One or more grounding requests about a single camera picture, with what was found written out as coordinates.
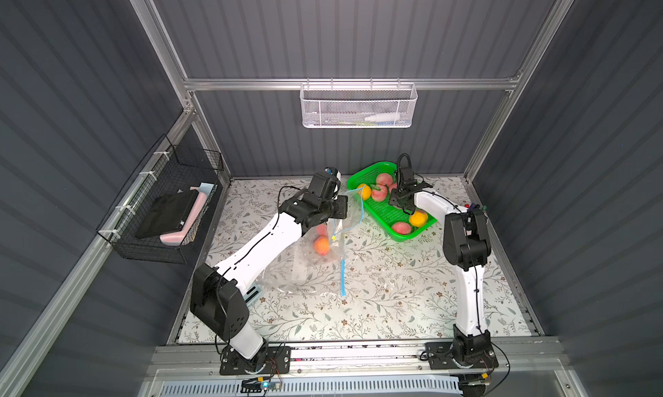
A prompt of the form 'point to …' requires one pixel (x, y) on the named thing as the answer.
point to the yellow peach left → (365, 191)
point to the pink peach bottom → (402, 228)
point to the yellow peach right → (419, 218)
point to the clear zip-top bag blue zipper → (315, 263)
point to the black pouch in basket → (167, 215)
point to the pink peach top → (384, 179)
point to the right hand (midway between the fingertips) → (397, 200)
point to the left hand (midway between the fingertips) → (348, 205)
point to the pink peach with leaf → (379, 192)
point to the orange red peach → (322, 244)
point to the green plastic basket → (382, 213)
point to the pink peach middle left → (322, 230)
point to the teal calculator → (252, 293)
